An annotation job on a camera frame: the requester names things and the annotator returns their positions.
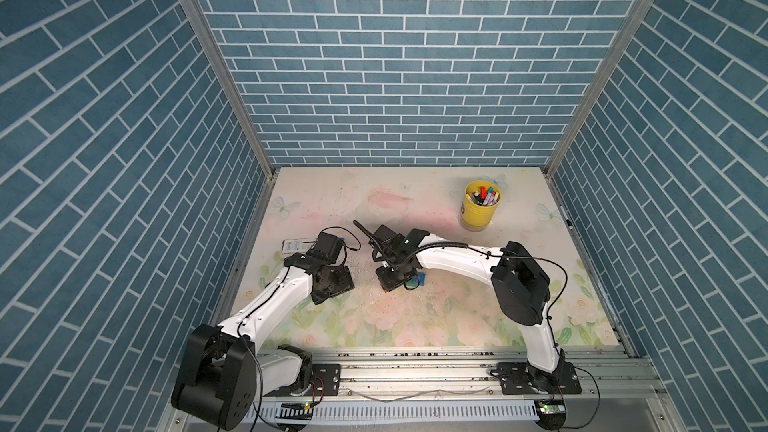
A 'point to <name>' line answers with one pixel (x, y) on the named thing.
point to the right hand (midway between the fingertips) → (386, 286)
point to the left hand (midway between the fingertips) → (350, 287)
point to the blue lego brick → (422, 278)
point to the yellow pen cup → (480, 201)
